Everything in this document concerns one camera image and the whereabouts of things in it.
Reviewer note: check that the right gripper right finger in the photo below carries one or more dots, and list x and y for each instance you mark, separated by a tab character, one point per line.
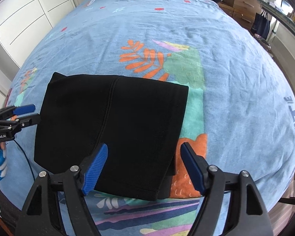
196	167

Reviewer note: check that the white wardrobe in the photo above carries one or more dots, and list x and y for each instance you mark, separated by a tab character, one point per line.
24	23

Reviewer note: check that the glass desk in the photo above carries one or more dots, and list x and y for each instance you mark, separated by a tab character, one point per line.
283	19

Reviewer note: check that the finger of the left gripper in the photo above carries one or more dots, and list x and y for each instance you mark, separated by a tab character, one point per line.
16	111
25	121

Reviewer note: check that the blue patterned bed sheet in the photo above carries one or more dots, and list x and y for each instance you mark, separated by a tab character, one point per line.
240	110

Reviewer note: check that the left gloved hand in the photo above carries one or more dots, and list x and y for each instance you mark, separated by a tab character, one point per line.
3	160

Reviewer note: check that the wooden dresser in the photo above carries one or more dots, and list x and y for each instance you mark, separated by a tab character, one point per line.
242	11

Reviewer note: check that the black pants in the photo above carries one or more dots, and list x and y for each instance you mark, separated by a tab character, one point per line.
139	120

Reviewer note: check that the dark blue tote bag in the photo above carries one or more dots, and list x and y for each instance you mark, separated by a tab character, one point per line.
261	25

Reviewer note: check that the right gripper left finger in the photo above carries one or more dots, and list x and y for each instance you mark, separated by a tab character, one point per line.
91	168

